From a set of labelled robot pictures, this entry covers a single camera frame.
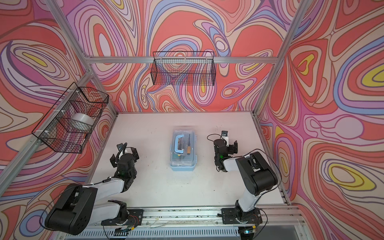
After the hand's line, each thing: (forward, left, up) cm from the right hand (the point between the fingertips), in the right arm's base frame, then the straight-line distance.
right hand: (230, 143), depth 95 cm
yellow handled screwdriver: (-4, +27, +3) cm, 27 cm away
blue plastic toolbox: (-7, +30, +5) cm, 31 cm away
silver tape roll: (-4, +77, +29) cm, 83 cm away
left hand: (-6, +64, +5) cm, 65 cm away
